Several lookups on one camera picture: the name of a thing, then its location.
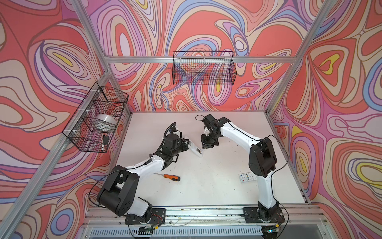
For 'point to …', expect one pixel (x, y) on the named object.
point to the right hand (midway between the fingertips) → (205, 149)
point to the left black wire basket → (92, 127)
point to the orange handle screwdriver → (173, 178)
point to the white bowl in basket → (105, 121)
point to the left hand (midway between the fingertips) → (190, 140)
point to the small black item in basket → (105, 139)
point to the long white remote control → (197, 151)
